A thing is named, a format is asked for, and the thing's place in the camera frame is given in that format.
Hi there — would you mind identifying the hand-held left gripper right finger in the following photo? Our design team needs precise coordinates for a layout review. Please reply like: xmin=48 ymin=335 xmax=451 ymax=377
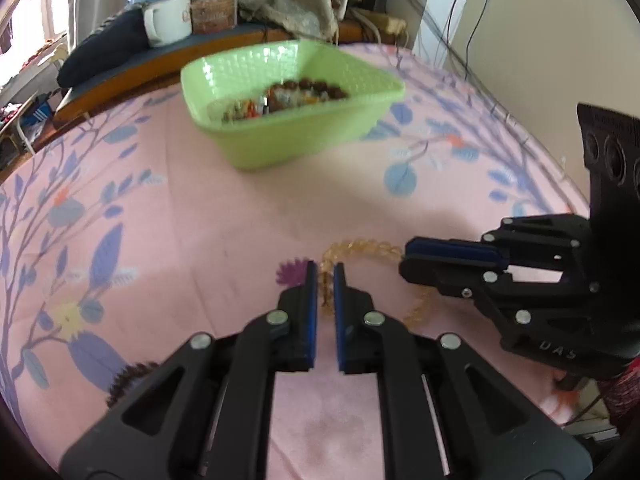
xmin=332 ymin=261 xmax=593 ymax=480

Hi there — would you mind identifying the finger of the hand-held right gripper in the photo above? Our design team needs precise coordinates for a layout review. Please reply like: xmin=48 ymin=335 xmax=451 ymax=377
xmin=398 ymin=259 xmax=597 ymax=332
xmin=404 ymin=214 xmax=593 ymax=273

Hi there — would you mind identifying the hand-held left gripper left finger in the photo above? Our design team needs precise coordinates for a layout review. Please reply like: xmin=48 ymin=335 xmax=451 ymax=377
xmin=60 ymin=260 xmax=321 ymax=480

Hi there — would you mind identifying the yellow crystal bead bracelet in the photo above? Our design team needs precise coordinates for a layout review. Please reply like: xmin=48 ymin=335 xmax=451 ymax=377
xmin=320 ymin=241 xmax=436 ymax=326

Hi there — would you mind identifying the green plastic basket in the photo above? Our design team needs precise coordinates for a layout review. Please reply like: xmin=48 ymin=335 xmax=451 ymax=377
xmin=180 ymin=40 xmax=406 ymax=171

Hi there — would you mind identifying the colourful charm bracelet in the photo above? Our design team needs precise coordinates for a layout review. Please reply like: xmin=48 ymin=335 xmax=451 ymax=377
xmin=222 ymin=100 xmax=266 ymax=122

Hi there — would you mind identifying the large brown wooden bead bracelet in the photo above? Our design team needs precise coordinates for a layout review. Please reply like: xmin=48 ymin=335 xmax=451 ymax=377
xmin=265 ymin=77 xmax=351 ymax=111

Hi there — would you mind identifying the person's right forearm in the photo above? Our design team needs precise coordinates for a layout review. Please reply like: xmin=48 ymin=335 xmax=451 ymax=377
xmin=595 ymin=355 xmax=640 ymax=428

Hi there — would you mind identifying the beige power strip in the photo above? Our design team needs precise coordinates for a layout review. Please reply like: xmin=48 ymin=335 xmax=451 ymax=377
xmin=350 ymin=7 xmax=408 ymax=36

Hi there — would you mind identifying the grey-green dotted cloth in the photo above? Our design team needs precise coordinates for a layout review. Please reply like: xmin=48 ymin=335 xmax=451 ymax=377
xmin=235 ymin=0 xmax=336 ymax=43

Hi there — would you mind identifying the wooden bench with blue top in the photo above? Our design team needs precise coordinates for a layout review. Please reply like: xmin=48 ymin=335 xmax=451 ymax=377
xmin=52 ymin=22 xmax=301 ymax=131

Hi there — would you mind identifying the brown woven container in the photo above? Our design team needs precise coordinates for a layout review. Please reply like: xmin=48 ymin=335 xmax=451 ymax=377
xmin=191 ymin=0 xmax=238 ymax=36

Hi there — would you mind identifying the white enamel mug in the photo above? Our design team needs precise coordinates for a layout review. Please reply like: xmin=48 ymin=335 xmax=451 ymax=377
xmin=143 ymin=0 xmax=193 ymax=48

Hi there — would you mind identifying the dark navy clothing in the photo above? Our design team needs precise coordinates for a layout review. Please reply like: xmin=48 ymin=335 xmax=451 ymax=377
xmin=56 ymin=7 xmax=151 ymax=90

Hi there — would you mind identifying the black power cable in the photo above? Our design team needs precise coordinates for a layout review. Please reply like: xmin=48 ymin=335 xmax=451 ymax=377
xmin=415 ymin=0 xmax=571 ymax=181

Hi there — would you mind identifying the small dark brown bead bracelet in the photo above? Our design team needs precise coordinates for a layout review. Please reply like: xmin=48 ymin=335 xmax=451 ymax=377
xmin=106 ymin=361 xmax=161 ymax=408

